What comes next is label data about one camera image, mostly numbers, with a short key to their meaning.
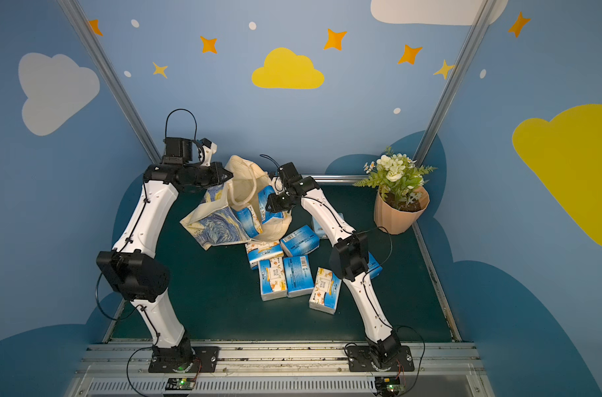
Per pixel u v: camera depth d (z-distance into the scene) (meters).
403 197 0.97
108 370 0.75
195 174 0.69
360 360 0.74
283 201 0.82
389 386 0.71
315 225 1.01
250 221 0.96
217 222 0.87
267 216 0.91
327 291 0.82
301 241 0.94
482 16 0.70
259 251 0.92
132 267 0.47
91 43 0.74
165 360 0.68
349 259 0.62
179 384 0.70
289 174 0.75
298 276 0.86
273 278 0.84
